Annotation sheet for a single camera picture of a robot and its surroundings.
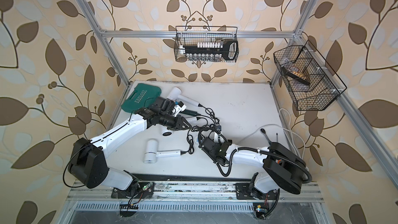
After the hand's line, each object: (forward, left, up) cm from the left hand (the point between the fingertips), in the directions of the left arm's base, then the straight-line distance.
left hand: (187, 125), depth 77 cm
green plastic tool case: (+30, +34, -13) cm, 48 cm away
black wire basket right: (+16, -60, +17) cm, 64 cm away
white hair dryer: (+33, +13, -13) cm, 37 cm away
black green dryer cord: (+13, -14, -18) cm, 26 cm away
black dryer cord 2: (-2, -1, -17) cm, 17 cm away
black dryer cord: (-2, -15, +1) cm, 16 cm away
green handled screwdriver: (+6, -44, -16) cm, 48 cm away
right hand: (-2, -16, -15) cm, 22 cm away
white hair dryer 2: (-11, +20, -14) cm, 26 cm away
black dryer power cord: (+8, -9, -17) cm, 21 cm away
